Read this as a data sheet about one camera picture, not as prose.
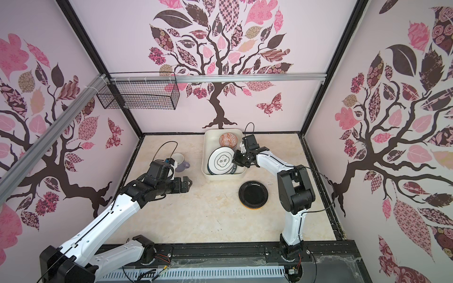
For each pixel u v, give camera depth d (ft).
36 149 1.86
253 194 2.94
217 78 3.04
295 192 1.65
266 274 2.29
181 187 2.26
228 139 3.61
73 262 1.24
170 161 2.29
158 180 1.90
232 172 3.22
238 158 2.80
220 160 3.20
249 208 2.81
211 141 3.85
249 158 2.34
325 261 2.39
